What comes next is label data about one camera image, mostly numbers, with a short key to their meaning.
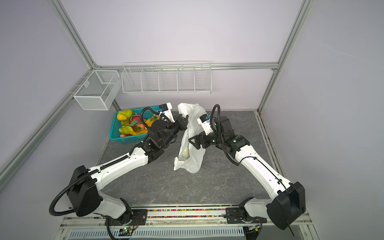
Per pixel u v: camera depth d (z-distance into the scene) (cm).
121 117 105
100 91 98
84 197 41
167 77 99
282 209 39
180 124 63
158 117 62
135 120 102
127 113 102
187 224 72
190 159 75
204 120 65
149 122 109
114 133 99
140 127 101
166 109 63
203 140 64
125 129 102
